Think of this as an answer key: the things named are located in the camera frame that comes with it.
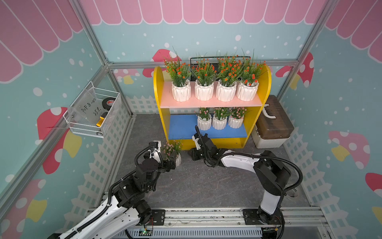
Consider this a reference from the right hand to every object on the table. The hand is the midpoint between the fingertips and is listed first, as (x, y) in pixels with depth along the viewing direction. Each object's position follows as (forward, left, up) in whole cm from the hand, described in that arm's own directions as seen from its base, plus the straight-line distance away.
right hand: (188, 152), depth 89 cm
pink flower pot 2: (+16, -10, +13) cm, 22 cm away
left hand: (-9, +9, +15) cm, 20 cm away
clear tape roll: (-21, -59, -10) cm, 63 cm away
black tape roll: (+17, +43, +25) cm, 53 cm away
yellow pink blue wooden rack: (+20, +6, +7) cm, 22 cm away
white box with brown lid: (+14, -53, +7) cm, 55 cm away
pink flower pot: (-1, +8, +7) cm, 11 cm away
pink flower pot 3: (+15, -19, +12) cm, 28 cm away
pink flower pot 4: (+15, -29, +13) cm, 35 cm away
